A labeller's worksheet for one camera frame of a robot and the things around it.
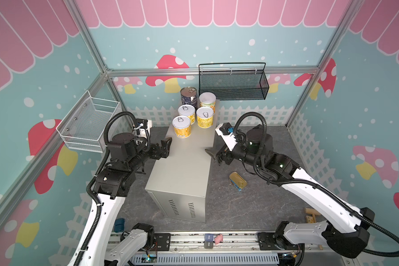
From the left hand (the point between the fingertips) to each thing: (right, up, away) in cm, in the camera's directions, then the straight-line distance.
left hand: (160, 141), depth 65 cm
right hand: (+21, 0, -3) cm, 21 cm away
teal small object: (-23, -40, +13) cm, 48 cm away
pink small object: (+24, -44, +8) cm, 51 cm away
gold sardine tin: (+35, -22, +23) cm, 47 cm away
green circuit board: (-6, -52, +6) cm, 52 cm away
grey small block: (+19, -45, +7) cm, 49 cm away
